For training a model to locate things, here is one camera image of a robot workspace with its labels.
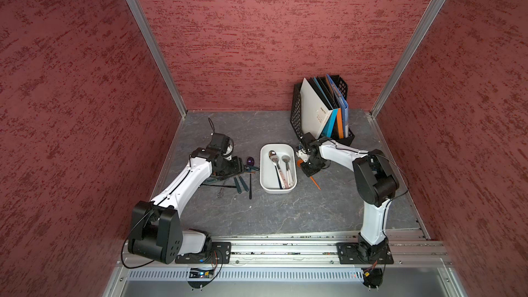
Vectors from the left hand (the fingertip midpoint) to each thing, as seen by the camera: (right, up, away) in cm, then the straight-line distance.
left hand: (238, 175), depth 83 cm
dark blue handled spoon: (+15, +4, +16) cm, 23 cm away
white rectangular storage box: (+13, -5, +9) cm, 16 cm away
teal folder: (+41, +18, +8) cm, 45 cm away
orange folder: (+45, +22, +7) cm, 50 cm away
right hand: (+32, -3, +12) cm, 34 cm away
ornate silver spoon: (-9, -10, +6) cm, 15 cm away
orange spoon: (+26, +4, +4) cm, 27 cm away
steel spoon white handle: (+23, -5, +8) cm, 24 cm away
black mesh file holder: (+26, +29, +18) cm, 43 cm away
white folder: (+33, +26, +4) cm, 42 cm away
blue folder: (+44, +31, +2) cm, 54 cm away
